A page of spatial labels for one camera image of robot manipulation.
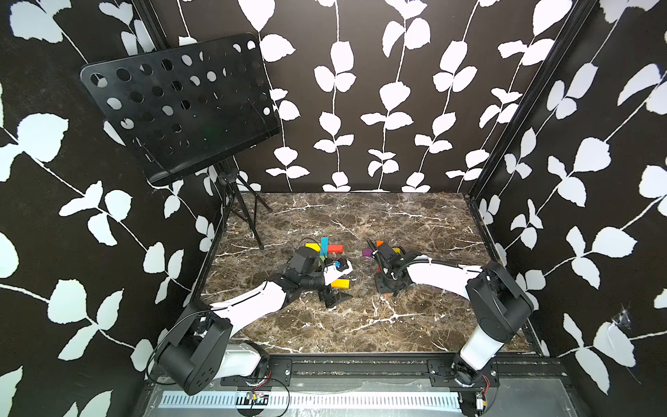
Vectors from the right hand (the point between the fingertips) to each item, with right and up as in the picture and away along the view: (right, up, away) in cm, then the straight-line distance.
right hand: (379, 283), depth 92 cm
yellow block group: (+2, +14, -17) cm, 22 cm away
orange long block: (+2, +13, +13) cm, 18 cm away
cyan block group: (-21, +12, +10) cm, 26 cm away
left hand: (-12, +4, -9) cm, 16 cm away
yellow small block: (-25, +12, +13) cm, 31 cm away
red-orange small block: (-16, +11, +10) cm, 22 cm away
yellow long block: (-14, -1, +1) cm, 14 cm away
